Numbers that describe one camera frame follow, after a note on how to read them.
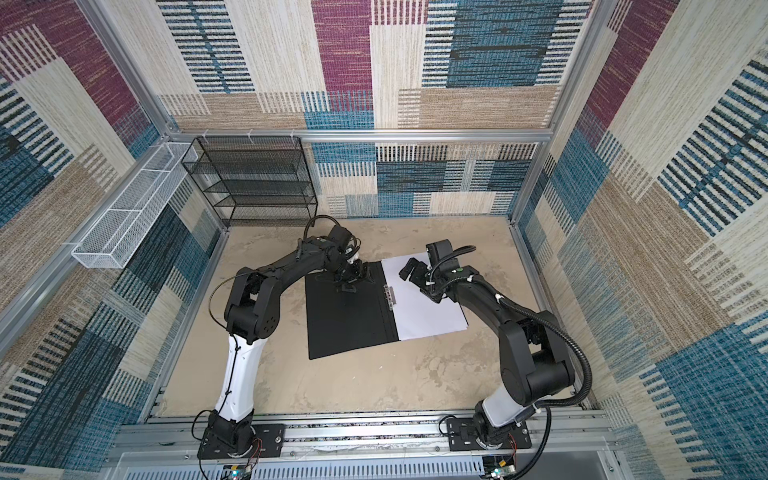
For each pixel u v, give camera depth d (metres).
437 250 0.71
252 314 0.59
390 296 0.99
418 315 0.94
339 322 0.94
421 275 0.81
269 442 0.73
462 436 0.73
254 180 1.11
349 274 0.89
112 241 0.71
